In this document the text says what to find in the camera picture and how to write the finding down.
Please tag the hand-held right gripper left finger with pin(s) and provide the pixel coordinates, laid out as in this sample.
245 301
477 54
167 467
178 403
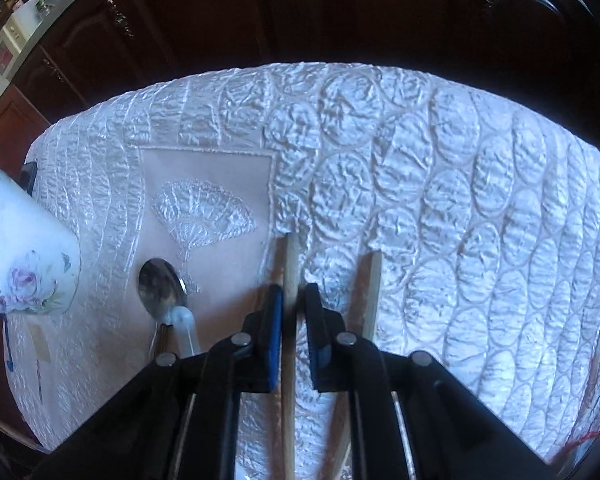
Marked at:
276 340

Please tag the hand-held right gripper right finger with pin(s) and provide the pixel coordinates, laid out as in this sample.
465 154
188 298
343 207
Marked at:
321 365

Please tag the single tan chopstick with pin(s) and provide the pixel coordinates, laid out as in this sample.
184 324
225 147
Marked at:
290 270

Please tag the single brown chopstick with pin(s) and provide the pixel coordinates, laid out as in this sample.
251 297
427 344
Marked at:
372 295

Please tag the white ceramic spoon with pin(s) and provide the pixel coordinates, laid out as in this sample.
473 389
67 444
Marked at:
185 327

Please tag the metal spoon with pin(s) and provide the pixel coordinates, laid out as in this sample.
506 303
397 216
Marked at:
160 285

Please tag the white floral teal-lined utensil holder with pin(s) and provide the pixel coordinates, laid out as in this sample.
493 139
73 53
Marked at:
25 240

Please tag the white quilted satin cloth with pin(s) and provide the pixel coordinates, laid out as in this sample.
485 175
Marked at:
430 210

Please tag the black phone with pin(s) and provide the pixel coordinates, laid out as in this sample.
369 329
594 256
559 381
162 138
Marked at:
27 177

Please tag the dark wooden base cabinets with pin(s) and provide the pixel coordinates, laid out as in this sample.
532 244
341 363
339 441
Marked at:
380 10

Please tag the cream microwave oven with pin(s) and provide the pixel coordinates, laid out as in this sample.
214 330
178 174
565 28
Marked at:
2 55

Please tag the grey stone kitchen countertop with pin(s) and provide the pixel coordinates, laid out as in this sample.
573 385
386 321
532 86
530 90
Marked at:
40 22

